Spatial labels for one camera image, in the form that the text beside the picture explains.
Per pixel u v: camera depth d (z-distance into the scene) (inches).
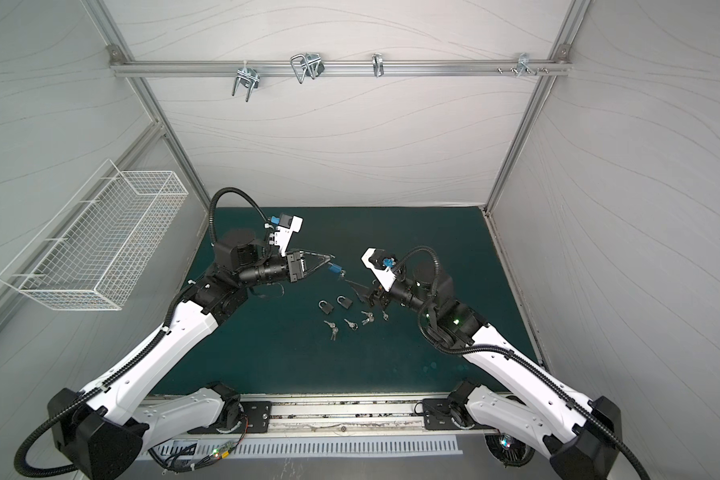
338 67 30.3
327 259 25.6
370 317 35.7
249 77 31.0
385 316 35.7
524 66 30.1
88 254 26.4
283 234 24.3
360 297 37.6
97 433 14.3
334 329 34.8
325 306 36.6
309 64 30.1
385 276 22.5
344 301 37.2
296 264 23.3
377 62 29.0
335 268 26.5
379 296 23.0
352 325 34.9
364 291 23.2
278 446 27.6
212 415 23.9
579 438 15.1
